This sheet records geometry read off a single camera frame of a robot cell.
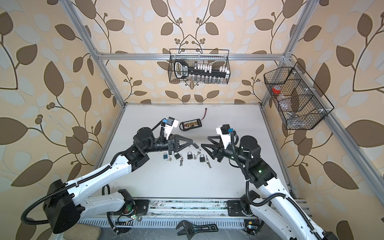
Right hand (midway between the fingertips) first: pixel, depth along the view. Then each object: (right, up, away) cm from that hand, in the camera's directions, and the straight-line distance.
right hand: (206, 142), depth 64 cm
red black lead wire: (+2, +16, +52) cm, 54 cm away
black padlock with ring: (-17, -13, +30) cm, 36 cm away
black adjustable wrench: (-7, -41, +4) cm, 42 cm away
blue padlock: (-24, -13, +29) cm, 40 cm away
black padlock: (-9, -13, +29) cm, 33 cm away
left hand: (-6, 0, -3) cm, 7 cm away
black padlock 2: (-1, -14, +27) cm, 31 cm away
